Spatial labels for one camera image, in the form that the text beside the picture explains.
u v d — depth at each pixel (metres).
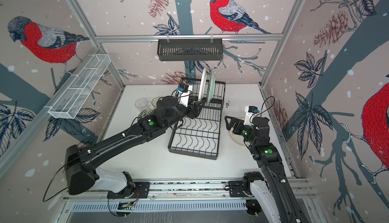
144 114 0.95
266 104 1.10
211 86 0.72
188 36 0.95
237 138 0.89
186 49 1.07
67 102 0.71
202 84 0.72
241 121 0.65
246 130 0.63
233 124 0.66
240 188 0.74
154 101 1.01
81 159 0.41
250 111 0.65
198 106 0.60
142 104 1.04
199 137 0.91
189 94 0.59
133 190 0.69
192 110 0.59
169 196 0.73
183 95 0.57
